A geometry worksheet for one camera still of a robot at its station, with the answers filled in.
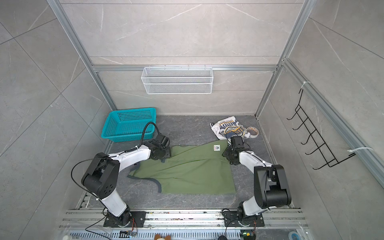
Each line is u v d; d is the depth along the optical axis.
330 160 0.58
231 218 0.73
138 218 0.73
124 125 1.14
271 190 0.45
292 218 0.75
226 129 1.07
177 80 1.01
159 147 0.71
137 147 0.61
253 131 1.10
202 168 0.91
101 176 0.47
